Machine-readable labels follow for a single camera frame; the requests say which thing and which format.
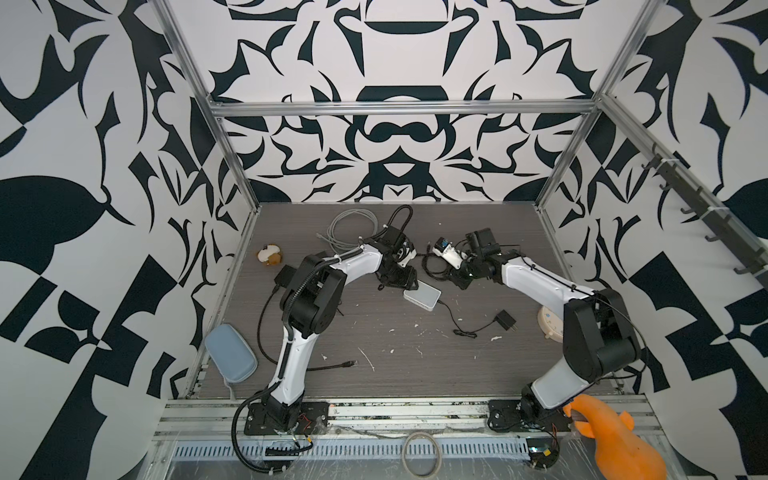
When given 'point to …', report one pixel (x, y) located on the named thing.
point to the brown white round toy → (270, 254)
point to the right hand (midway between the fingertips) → (450, 267)
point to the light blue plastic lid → (231, 353)
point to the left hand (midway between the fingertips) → (414, 280)
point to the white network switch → (426, 295)
